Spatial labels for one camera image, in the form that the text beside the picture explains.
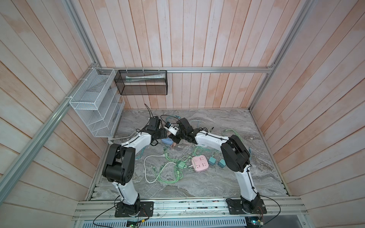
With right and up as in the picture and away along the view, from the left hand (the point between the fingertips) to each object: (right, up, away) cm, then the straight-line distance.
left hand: (161, 135), depth 96 cm
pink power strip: (+25, -17, -9) cm, 32 cm away
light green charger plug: (+14, -18, -10) cm, 25 cm away
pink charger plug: (+8, -7, -1) cm, 11 cm away
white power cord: (-2, -14, -3) cm, 14 cm away
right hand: (+6, +1, -1) cm, 6 cm away
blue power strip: (+4, -4, +1) cm, 6 cm away
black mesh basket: (-15, +39, +8) cm, 43 cm away
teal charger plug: (+33, -15, -8) cm, 38 cm away
